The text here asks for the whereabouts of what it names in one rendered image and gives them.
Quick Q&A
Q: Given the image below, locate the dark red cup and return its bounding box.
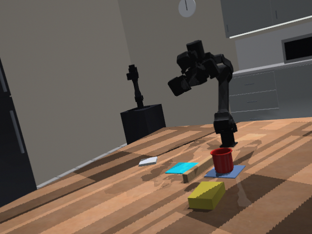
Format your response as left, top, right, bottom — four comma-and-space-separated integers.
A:
210, 147, 234, 174

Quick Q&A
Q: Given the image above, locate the yellow block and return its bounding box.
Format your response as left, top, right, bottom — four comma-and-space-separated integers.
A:
187, 181, 226, 210

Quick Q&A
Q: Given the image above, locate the white flat square tile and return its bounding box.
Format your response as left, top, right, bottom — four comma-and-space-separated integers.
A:
139, 156, 158, 167

